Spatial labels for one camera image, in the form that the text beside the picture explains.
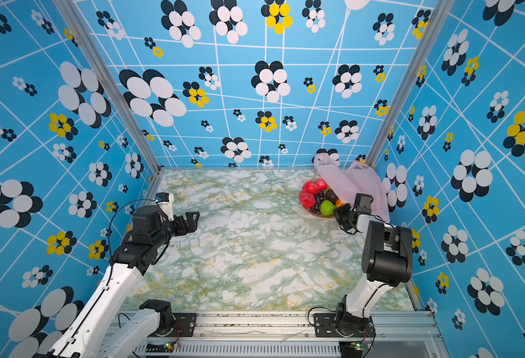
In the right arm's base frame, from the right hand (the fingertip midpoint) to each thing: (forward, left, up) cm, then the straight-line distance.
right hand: (336, 211), depth 99 cm
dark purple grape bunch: (+6, +7, +2) cm, 10 cm away
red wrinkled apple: (+10, +11, +5) cm, 16 cm away
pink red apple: (+12, +6, +5) cm, 14 cm away
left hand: (-13, +58, +18) cm, 62 cm away
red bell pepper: (+2, +14, +6) cm, 15 cm away
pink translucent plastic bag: (+11, -5, +7) cm, 14 cm away
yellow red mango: (+1, 0, +5) cm, 5 cm away
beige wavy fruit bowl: (-3, +5, +1) cm, 6 cm away
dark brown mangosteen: (+5, +2, +5) cm, 7 cm away
